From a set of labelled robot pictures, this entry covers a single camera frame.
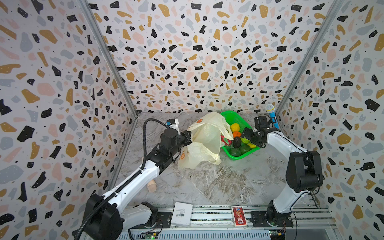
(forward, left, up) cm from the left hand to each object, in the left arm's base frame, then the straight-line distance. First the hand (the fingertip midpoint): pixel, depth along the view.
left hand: (192, 129), depth 75 cm
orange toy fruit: (+14, -29, -23) cm, 40 cm away
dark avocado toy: (+7, -28, -22) cm, 37 cm away
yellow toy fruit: (+19, -29, -23) cm, 42 cm away
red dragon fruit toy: (+5, -21, -20) cm, 30 cm away
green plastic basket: (+32, -30, -26) cm, 51 cm away
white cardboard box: (-34, +5, -23) cm, 41 cm away
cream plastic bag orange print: (+6, -9, -12) cm, 16 cm away
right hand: (+9, -33, -16) cm, 38 cm away
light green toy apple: (+6, -33, -20) cm, 39 cm away
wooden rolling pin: (-20, +23, -25) cm, 39 cm away
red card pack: (-35, -23, -26) cm, 49 cm away
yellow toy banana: (+3, -37, -22) cm, 43 cm away
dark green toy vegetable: (+1, -31, -23) cm, 39 cm away
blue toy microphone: (+17, -46, -3) cm, 50 cm away
